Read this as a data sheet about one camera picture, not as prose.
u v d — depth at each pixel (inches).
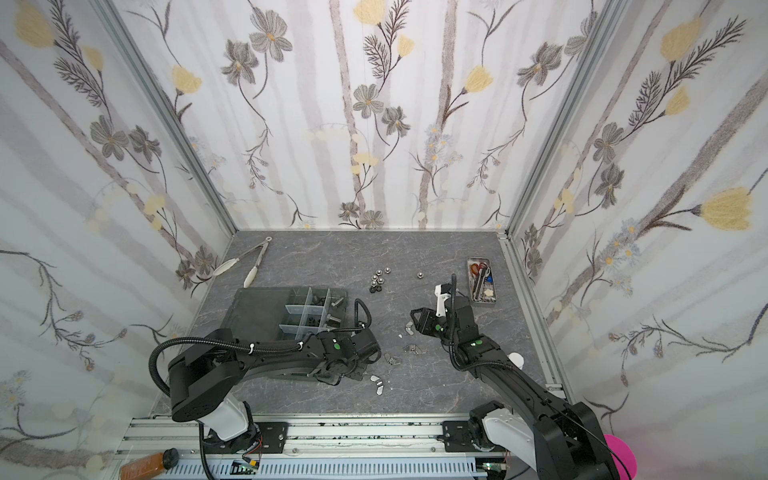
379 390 32.2
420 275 42.1
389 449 28.8
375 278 41.3
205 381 17.3
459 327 25.4
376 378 32.7
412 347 35.0
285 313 37.4
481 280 41.0
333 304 38.2
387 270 42.3
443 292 30.5
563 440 15.9
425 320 29.4
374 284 41.0
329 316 36.9
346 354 25.5
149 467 26.3
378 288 41.0
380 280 41.1
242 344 18.8
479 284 40.6
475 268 42.8
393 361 33.8
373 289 40.9
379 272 42.2
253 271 41.5
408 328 36.6
